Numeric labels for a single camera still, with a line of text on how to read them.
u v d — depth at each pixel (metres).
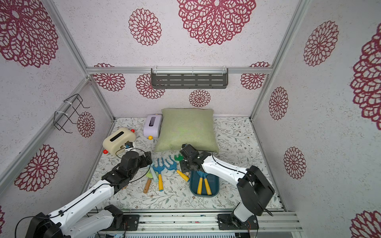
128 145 0.70
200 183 0.85
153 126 1.03
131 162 0.61
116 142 0.95
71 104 0.78
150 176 0.90
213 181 0.86
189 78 0.92
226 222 0.73
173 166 0.93
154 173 0.90
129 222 0.74
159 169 0.92
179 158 0.97
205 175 0.88
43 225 0.42
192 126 0.99
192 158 0.65
